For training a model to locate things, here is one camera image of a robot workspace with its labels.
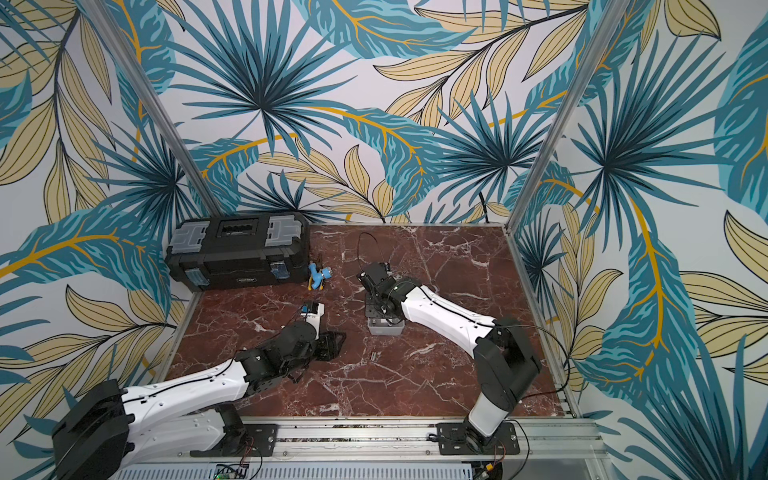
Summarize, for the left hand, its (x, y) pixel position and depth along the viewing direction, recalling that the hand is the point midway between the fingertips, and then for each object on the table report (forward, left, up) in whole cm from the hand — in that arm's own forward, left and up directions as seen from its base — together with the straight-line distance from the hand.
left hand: (339, 339), depth 81 cm
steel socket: (-1, -9, -8) cm, 12 cm away
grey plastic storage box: (+8, -13, -8) cm, 17 cm away
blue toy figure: (+24, +11, -6) cm, 27 cm away
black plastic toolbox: (+24, +36, +8) cm, 44 cm away
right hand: (+10, -10, +1) cm, 14 cm away
